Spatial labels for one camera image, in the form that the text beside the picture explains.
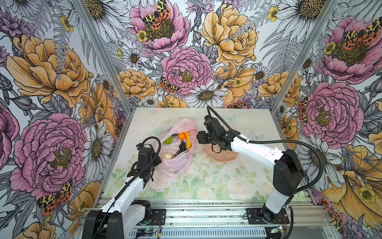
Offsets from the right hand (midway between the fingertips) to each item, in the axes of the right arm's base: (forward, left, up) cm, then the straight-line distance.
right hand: (201, 140), depth 86 cm
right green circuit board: (-41, -34, -16) cm, 55 cm away
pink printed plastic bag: (-11, +15, -8) cm, 20 cm away
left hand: (-6, +27, -9) cm, 29 cm away
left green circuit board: (-41, +27, -15) cm, 51 cm away
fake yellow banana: (+8, +9, -13) cm, 17 cm away
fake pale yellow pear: (-4, +20, -9) cm, 22 cm away
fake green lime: (+8, +21, -11) cm, 25 cm away
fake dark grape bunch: (+3, +12, -12) cm, 17 cm away
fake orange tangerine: (+11, +13, -11) cm, 20 cm away
